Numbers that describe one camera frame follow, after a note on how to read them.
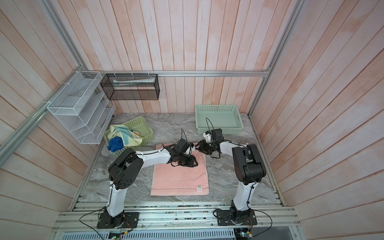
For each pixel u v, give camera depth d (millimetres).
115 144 920
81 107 728
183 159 803
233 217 661
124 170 524
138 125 1116
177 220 746
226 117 1204
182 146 765
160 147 1011
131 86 1071
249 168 513
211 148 853
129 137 926
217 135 808
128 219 730
